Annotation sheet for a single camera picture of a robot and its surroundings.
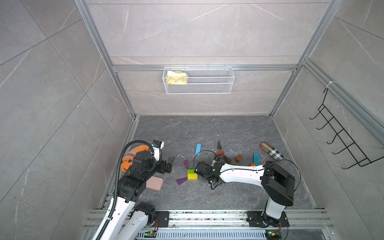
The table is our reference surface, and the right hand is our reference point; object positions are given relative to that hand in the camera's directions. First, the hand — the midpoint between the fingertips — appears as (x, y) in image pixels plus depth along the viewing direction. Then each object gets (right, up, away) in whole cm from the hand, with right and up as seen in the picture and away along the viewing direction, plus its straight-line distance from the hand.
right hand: (208, 178), depth 87 cm
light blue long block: (-6, +16, +13) cm, 21 cm away
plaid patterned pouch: (+42, +15, +9) cm, 45 cm away
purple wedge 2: (-16, -1, -2) cm, 16 cm away
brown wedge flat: (+12, +9, +8) cm, 17 cm away
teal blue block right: (+32, +10, +9) cm, 35 cm away
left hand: (-23, +18, -14) cm, 32 cm away
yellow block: (-9, +2, -3) cm, 10 cm away
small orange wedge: (+21, +10, +8) cm, 25 cm away
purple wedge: (-13, +7, +6) cm, 16 cm away
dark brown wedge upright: (+9, +18, +13) cm, 24 cm away
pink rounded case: (-31, -2, -1) cm, 31 cm away
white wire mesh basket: (-6, +63, +14) cm, 65 cm away
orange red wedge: (+9, +13, +10) cm, 19 cm away
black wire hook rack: (+60, +25, -21) cm, 68 cm away
